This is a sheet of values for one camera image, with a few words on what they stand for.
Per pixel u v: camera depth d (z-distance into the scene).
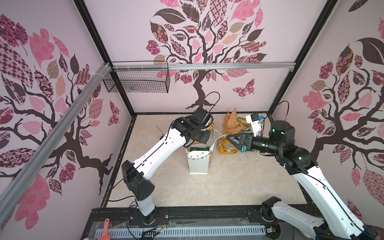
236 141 0.55
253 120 0.56
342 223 0.36
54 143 0.53
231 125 1.05
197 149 0.97
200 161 0.74
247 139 0.53
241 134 0.53
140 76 0.95
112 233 0.70
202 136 0.66
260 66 0.93
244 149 0.54
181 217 0.76
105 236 0.68
